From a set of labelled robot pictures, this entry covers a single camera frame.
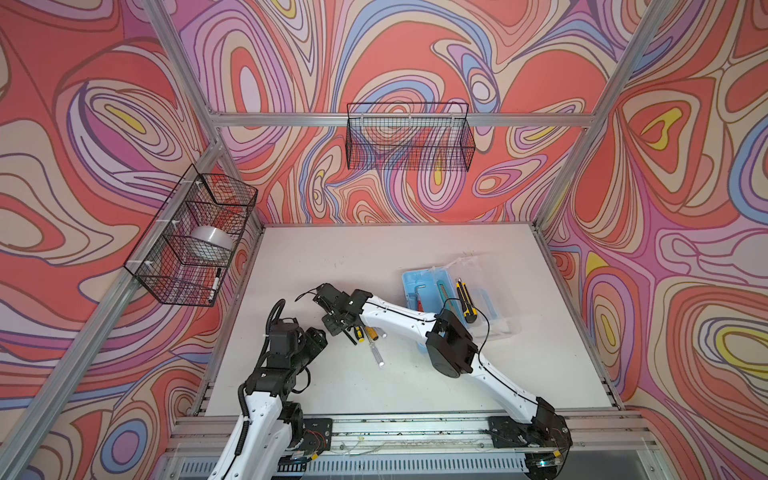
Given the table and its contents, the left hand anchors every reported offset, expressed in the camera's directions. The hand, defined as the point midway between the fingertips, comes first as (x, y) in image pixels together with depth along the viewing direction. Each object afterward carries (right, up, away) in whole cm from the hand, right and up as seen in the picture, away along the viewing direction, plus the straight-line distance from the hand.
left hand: (322, 336), depth 84 cm
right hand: (+3, +1, +10) cm, 10 cm away
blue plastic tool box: (+33, +12, +14) cm, 37 cm away
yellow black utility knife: (+43, +10, +4) cm, 44 cm away
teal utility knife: (+37, +11, +6) cm, 39 cm away
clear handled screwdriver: (+16, -7, +2) cm, 18 cm away
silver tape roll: (-24, +26, -14) cm, 38 cm away
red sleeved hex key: (+29, +8, +11) cm, 32 cm away
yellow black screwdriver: (+10, -1, +4) cm, 11 cm away
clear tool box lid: (+55, +10, +17) cm, 58 cm away
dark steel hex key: (+7, -2, +6) cm, 9 cm away
